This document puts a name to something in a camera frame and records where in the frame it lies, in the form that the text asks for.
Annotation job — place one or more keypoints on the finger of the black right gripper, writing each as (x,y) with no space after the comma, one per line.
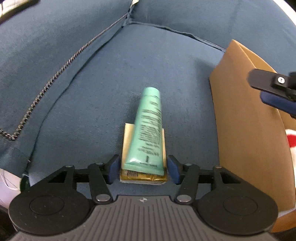
(277,90)

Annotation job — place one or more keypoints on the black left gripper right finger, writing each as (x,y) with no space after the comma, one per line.
(188,176)

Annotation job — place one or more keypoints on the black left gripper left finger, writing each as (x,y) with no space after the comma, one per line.
(98,175)

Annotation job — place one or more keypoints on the gold tissue pack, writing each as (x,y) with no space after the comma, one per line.
(136,177)

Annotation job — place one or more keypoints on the teal cream tube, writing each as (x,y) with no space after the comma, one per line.
(146,149)

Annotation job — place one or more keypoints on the white plush with red bow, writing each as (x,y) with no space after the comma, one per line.
(291,137)

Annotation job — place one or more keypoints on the brown cardboard box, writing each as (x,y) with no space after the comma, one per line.
(252,136)

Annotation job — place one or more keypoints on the blue fabric sofa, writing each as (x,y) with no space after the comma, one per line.
(72,73)

